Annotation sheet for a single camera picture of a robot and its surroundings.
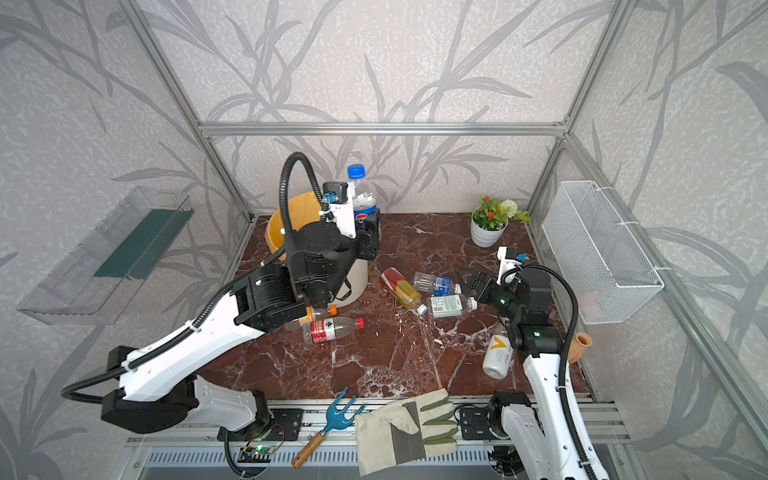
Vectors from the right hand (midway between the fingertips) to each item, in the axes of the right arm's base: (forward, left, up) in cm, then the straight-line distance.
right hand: (470, 265), depth 75 cm
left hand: (-2, +22, +23) cm, 32 cm away
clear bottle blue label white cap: (+6, +7, -20) cm, 22 cm away
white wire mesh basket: (-9, -26, +10) cm, 29 cm away
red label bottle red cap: (-9, +38, -19) cm, 44 cm away
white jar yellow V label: (-17, -8, -19) cm, 26 cm away
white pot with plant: (+27, -13, -12) cm, 32 cm away
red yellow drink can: (+4, +18, -20) cm, 27 cm away
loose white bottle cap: (-2, +11, -22) cm, 25 cm away
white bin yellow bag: (+21, +46, 0) cm, 51 cm away
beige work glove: (-34, +18, -24) cm, 45 cm away
